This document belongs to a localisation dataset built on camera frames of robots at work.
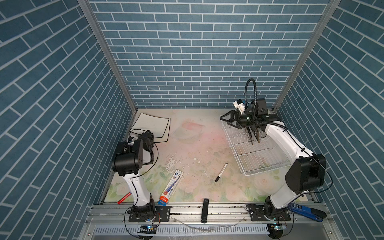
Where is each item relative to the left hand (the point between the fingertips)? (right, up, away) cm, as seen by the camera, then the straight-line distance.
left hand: (150, 127), depth 98 cm
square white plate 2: (+9, -7, +3) cm, 12 cm away
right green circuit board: (+71, -47, -27) cm, 89 cm away
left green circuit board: (+7, -49, -26) cm, 56 cm away
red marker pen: (-7, -37, -20) cm, 42 cm away
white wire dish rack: (+73, -18, -5) cm, 75 cm away
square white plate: (+1, +2, +8) cm, 8 cm away
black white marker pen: (+45, -27, -12) cm, 54 cm away
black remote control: (+35, -41, -24) cm, 59 cm away
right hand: (+46, +5, -18) cm, 49 cm away
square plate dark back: (+65, -4, -4) cm, 66 cm away
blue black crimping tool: (+87, -41, -26) cm, 99 cm away
